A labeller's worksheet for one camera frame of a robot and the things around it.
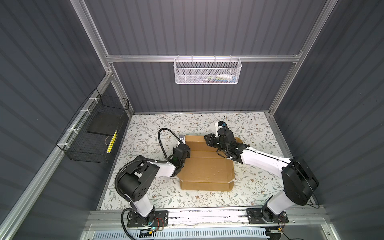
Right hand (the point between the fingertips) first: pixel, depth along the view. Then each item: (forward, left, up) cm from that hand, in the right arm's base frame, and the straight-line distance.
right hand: (205, 138), depth 85 cm
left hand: (+2, +14, -10) cm, 17 cm away
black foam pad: (+1, +52, +13) cm, 54 cm away
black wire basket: (-7, +56, +13) cm, 58 cm away
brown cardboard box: (-13, 0, -16) cm, 20 cm away
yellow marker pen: (-12, +46, +11) cm, 49 cm away
